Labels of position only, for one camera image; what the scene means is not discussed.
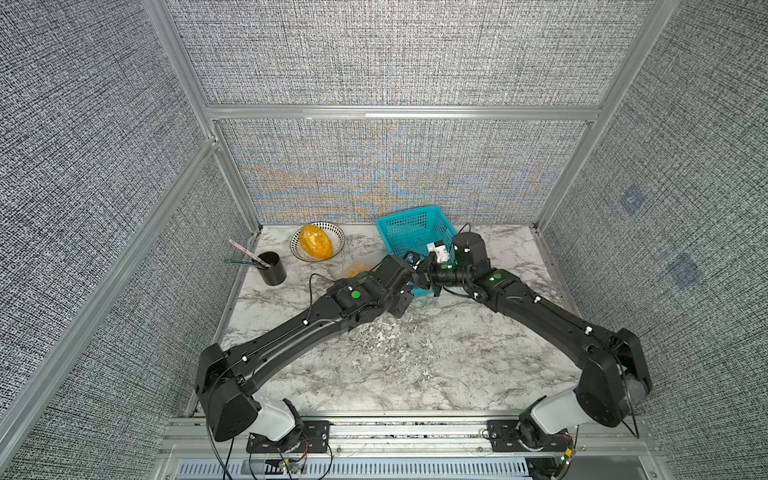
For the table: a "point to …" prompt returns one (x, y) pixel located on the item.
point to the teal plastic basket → (416, 230)
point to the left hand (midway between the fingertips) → (407, 287)
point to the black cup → (276, 274)
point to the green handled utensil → (244, 262)
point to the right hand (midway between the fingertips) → (398, 265)
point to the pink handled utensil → (251, 254)
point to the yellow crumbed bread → (315, 242)
